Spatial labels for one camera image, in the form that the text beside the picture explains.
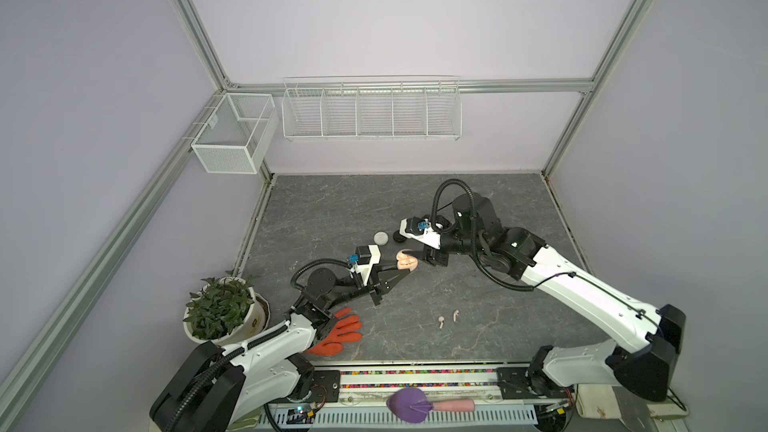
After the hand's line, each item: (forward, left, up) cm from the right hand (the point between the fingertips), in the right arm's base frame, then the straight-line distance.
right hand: (409, 235), depth 70 cm
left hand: (-7, +1, -5) cm, 8 cm away
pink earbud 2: (-9, -14, -27) cm, 32 cm away
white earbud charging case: (+15, +9, -24) cm, 30 cm away
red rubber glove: (-14, +18, -27) cm, 35 cm away
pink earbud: (-10, -9, -28) cm, 31 cm away
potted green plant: (-14, +44, -11) cm, 47 cm away
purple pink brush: (-31, 0, -27) cm, 41 cm away
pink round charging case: (-6, +1, -2) cm, 6 cm away
